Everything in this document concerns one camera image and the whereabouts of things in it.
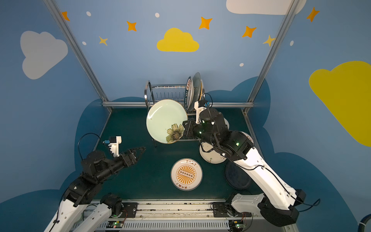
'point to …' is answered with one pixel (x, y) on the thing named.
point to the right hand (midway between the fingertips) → (185, 120)
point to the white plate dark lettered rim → (189, 94)
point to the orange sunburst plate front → (186, 174)
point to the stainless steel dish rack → (179, 140)
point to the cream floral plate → (213, 157)
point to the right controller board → (236, 224)
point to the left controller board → (114, 224)
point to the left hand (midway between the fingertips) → (143, 150)
